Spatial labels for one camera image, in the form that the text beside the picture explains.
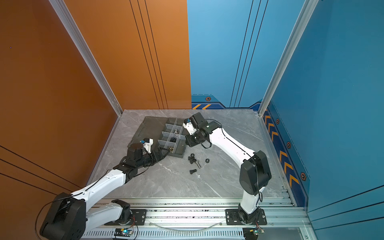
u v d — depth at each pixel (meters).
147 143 0.78
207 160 0.92
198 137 0.70
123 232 0.71
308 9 0.70
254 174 0.45
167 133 1.03
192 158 0.94
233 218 0.72
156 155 0.74
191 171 0.90
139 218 0.73
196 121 0.66
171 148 0.98
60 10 0.70
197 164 0.91
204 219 0.75
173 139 1.02
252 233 0.70
